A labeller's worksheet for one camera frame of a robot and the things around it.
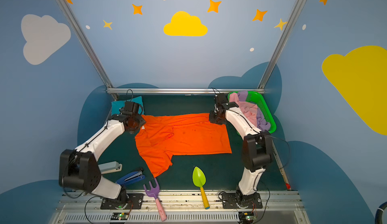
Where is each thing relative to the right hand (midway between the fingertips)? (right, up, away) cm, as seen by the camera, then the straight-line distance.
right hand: (214, 118), depth 92 cm
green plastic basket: (+35, +14, +19) cm, 42 cm away
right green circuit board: (+14, -46, -21) cm, 52 cm away
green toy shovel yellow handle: (-9, -33, -10) cm, 36 cm away
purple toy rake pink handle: (-33, -37, -16) cm, 52 cm away
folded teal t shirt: (-73, +9, +22) cm, 77 cm away
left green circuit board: (-48, -46, -22) cm, 70 cm away
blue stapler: (-46, -31, -13) cm, 57 cm away
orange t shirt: (-33, -12, +6) cm, 36 cm away
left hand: (-43, -2, -3) cm, 43 cm away
